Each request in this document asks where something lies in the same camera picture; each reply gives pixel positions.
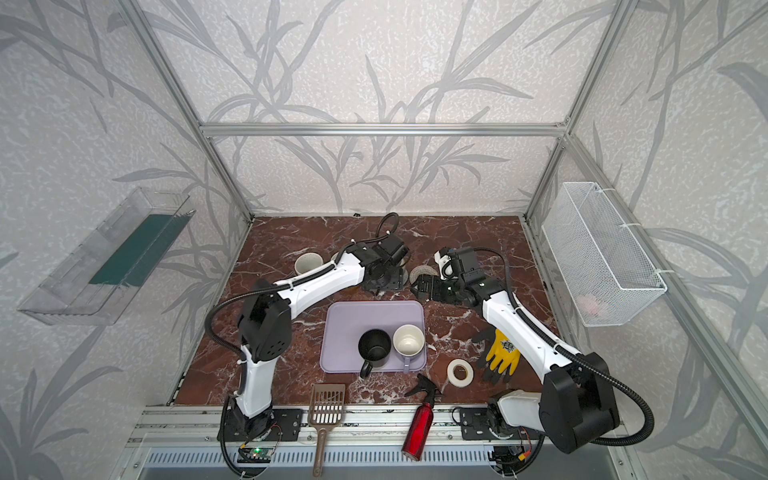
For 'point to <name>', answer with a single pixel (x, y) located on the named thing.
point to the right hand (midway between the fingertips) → (424, 281)
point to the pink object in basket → (593, 307)
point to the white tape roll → (451, 376)
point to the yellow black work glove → (504, 352)
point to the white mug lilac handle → (408, 341)
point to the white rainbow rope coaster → (422, 270)
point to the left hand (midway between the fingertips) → (395, 276)
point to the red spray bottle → (418, 428)
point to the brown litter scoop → (325, 412)
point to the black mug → (374, 348)
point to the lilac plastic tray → (346, 321)
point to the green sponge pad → (137, 256)
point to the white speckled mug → (306, 262)
